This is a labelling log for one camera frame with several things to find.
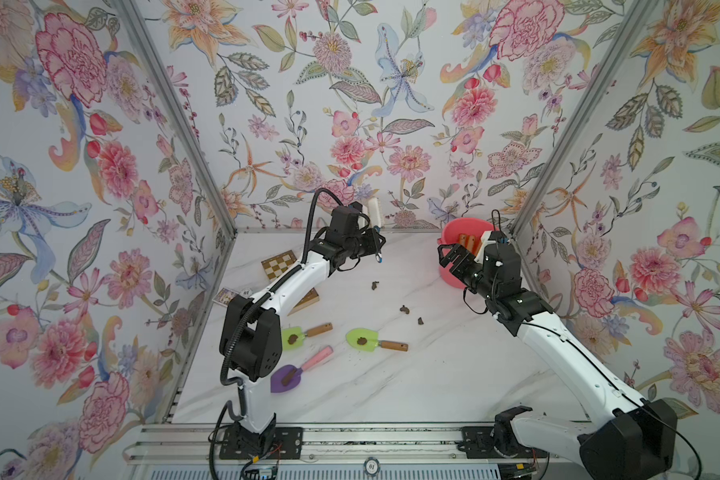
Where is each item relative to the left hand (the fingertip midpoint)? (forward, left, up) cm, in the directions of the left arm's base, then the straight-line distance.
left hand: (390, 238), depth 84 cm
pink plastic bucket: (+13, -23, -10) cm, 28 cm away
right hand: (-7, -14, +2) cm, 16 cm away
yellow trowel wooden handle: (+12, -27, -15) cm, 33 cm away
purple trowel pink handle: (-30, +29, -24) cm, 48 cm away
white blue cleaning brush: (+6, +5, +4) cm, 9 cm away
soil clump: (-13, -11, -25) cm, 30 cm away
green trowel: (-18, +30, -25) cm, 43 cm away
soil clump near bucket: (+1, +4, -25) cm, 25 cm away
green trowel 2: (-19, +6, -25) cm, 32 cm away
